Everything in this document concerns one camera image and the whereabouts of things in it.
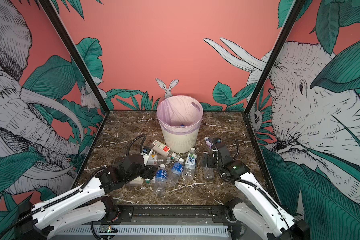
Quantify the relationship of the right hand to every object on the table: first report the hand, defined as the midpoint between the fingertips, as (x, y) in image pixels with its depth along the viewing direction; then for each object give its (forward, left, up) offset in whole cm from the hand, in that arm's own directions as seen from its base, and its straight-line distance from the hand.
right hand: (209, 154), depth 79 cm
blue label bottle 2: (-5, +18, -10) cm, 21 cm away
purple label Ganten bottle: (+15, -3, -11) cm, 19 cm away
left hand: (-4, +31, 0) cm, 31 cm away
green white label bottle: (-1, +10, -10) cm, 14 cm away
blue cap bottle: (+30, +16, -12) cm, 35 cm away
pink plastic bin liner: (+31, +17, -2) cm, 35 cm away
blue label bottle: (-11, +26, -10) cm, 30 cm away
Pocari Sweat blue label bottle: (-3, -1, -17) cm, 18 cm away
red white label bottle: (+8, +26, -10) cm, 29 cm away
